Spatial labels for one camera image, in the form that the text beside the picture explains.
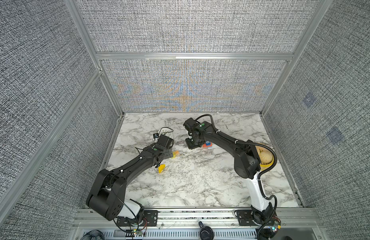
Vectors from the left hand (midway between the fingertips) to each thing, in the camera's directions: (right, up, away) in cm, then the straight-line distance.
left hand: (162, 152), depth 89 cm
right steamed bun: (+61, -2, -1) cm, 61 cm away
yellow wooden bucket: (+60, -9, 0) cm, 61 cm away
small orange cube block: (+8, -1, +7) cm, 11 cm away
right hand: (+17, +4, +5) cm, 19 cm away
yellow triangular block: (-1, -9, -1) cm, 9 cm away
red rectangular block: (+27, +3, +9) cm, 28 cm away
